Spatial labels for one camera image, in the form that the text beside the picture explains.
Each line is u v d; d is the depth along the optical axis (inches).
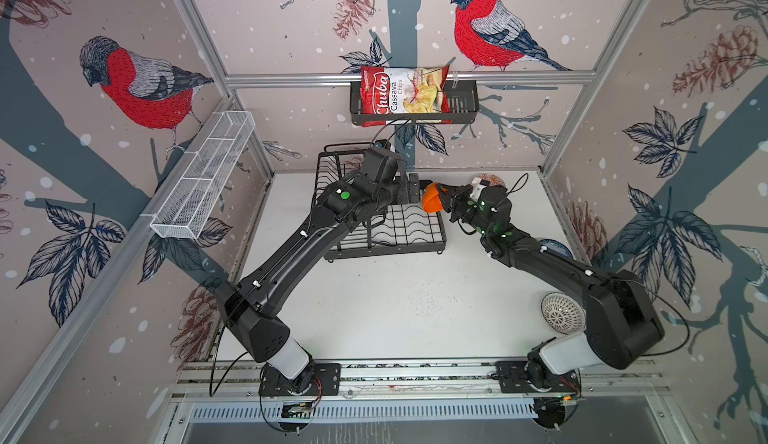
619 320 16.8
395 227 40.1
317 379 28.6
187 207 28.0
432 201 32.1
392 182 21.7
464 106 37.4
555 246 37.0
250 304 16.0
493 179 44.8
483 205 25.2
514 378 28.6
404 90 34.6
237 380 29.7
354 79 36.4
